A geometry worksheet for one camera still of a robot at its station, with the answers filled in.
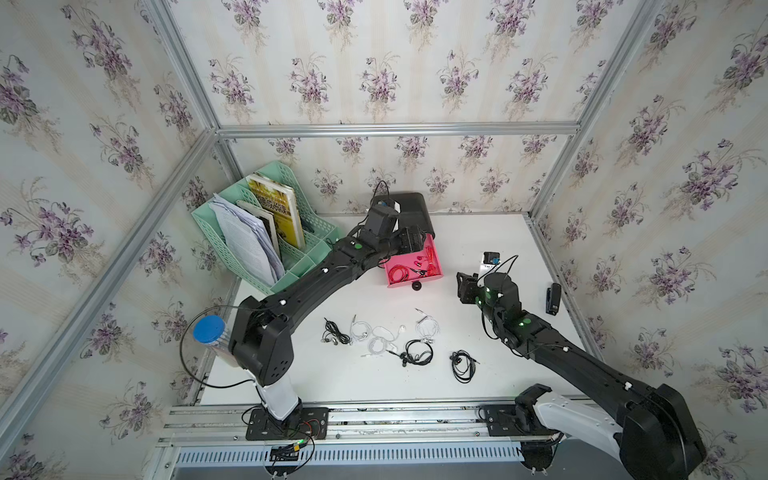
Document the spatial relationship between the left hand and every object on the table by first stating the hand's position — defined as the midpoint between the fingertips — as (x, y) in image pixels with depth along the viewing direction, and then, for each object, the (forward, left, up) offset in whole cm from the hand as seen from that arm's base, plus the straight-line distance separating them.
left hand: (419, 239), depth 81 cm
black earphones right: (-27, -13, -24) cm, 38 cm away
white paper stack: (+2, +48, -3) cm, 48 cm away
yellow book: (+17, +42, -2) cm, 45 cm away
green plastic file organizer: (+10, +46, -7) cm, 48 cm away
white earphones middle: (-19, +10, -24) cm, 32 cm away
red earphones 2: (+2, -6, -13) cm, 15 cm away
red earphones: (-2, +4, -14) cm, 15 cm away
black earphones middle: (-23, 0, -23) cm, 33 cm away
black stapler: (-7, -45, -21) cm, 50 cm away
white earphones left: (-16, +17, -25) cm, 34 cm away
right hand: (-7, -14, -8) cm, 18 cm away
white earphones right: (-15, -4, -25) cm, 29 cm away
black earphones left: (-17, +25, -24) cm, 39 cm away
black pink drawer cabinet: (+19, -1, -8) cm, 20 cm away
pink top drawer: (0, 0, -14) cm, 14 cm away
